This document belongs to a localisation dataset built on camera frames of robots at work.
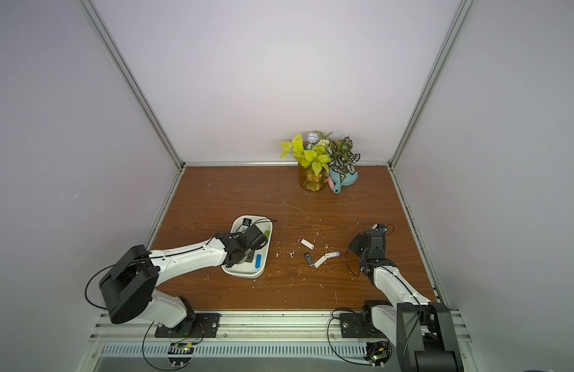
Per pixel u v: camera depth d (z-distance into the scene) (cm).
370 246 67
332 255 88
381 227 79
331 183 110
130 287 43
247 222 79
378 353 70
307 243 92
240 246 64
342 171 92
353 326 72
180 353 72
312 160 90
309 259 87
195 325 68
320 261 87
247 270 84
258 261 87
